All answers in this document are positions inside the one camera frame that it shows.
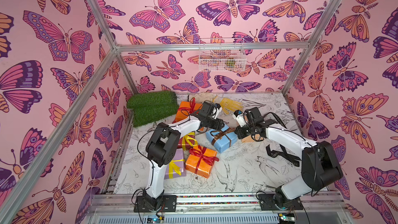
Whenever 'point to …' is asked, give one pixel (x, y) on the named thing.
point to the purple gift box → (179, 154)
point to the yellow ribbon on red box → (185, 137)
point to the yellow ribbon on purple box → (173, 166)
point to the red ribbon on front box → (199, 153)
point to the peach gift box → (249, 138)
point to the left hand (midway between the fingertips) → (222, 123)
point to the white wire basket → (222, 54)
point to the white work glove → (202, 97)
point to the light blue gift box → (223, 139)
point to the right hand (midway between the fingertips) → (237, 129)
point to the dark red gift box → (187, 141)
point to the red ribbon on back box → (187, 111)
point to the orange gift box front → (201, 160)
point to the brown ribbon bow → (217, 134)
